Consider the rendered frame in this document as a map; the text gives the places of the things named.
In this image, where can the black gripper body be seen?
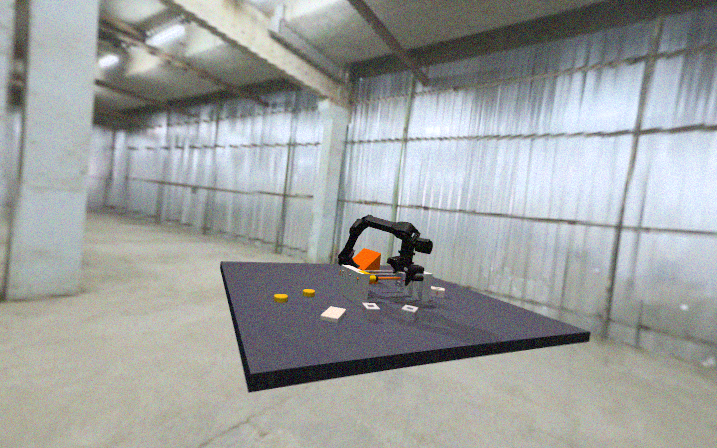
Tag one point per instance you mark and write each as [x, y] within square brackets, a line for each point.
[416, 269]

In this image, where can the white flat rectangular block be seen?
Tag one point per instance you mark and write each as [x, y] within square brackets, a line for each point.
[333, 314]

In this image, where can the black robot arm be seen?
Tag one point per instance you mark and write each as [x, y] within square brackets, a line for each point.
[401, 230]

